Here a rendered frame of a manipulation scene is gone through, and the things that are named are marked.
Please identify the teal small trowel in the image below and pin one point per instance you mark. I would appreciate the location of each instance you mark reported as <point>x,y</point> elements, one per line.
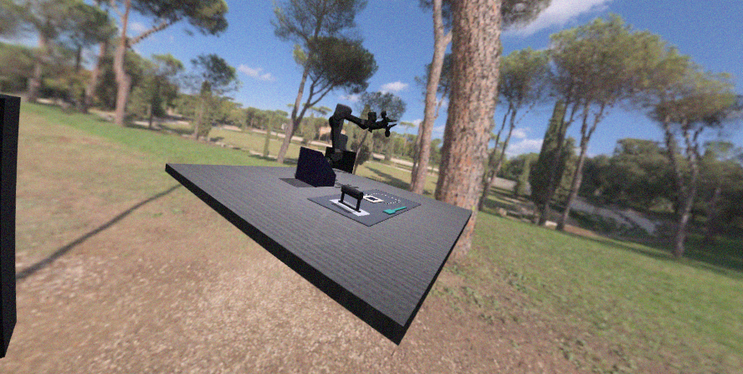
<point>389,211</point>

